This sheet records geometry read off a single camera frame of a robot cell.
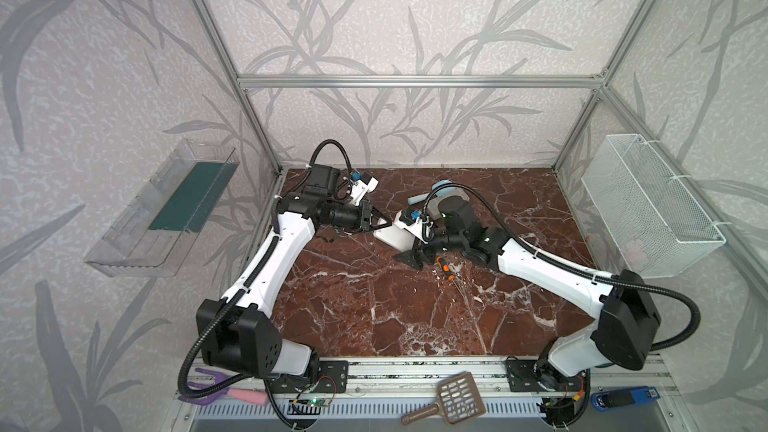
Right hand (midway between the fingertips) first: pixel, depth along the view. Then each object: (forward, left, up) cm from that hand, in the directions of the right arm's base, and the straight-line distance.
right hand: (400, 231), depth 76 cm
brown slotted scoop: (-34, -14, -21) cm, 43 cm away
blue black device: (-34, -49, -16) cm, 62 cm away
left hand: (+1, +2, +6) cm, 6 cm away
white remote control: (-3, +1, +2) cm, 3 cm away
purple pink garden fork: (-34, +39, -19) cm, 55 cm away
